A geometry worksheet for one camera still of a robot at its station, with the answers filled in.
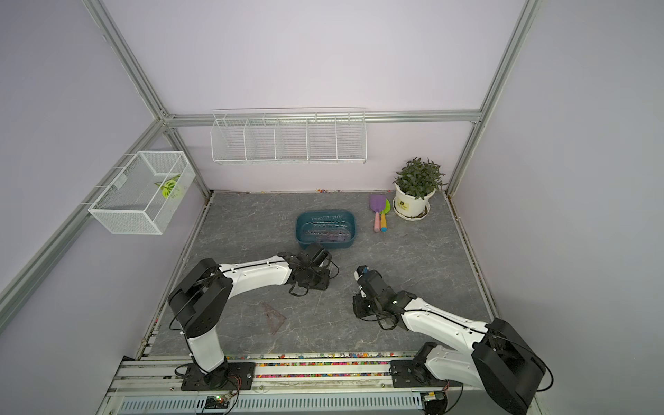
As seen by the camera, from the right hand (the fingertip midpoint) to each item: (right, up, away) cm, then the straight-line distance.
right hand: (354, 300), depth 85 cm
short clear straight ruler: (-10, +27, +23) cm, 37 cm away
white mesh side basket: (-67, +35, -3) cm, 76 cm away
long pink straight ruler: (-10, +21, +20) cm, 31 cm away
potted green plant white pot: (+25, +41, +14) cm, 50 cm away
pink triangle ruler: (-27, -6, 0) cm, 27 cm away
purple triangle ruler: (-8, +19, +20) cm, 29 cm away
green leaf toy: (-59, +38, -4) cm, 71 cm away
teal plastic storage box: (-7, +22, +23) cm, 33 cm away
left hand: (-10, +4, +5) cm, 11 cm away
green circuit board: (-39, -24, -14) cm, 48 cm away
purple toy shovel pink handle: (+12, +34, +32) cm, 48 cm away
